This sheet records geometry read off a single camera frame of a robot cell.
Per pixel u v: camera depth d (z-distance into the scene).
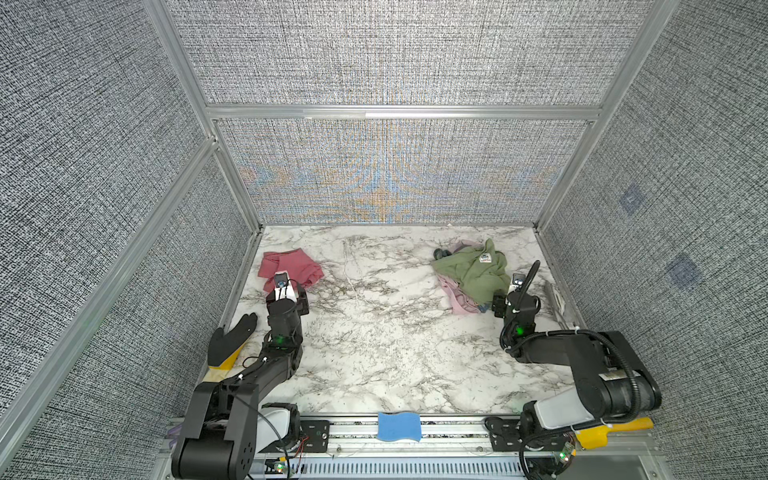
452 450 0.73
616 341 0.48
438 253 1.08
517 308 0.69
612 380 0.45
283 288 0.72
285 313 0.62
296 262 1.06
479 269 0.95
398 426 0.75
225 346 0.85
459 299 0.97
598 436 0.75
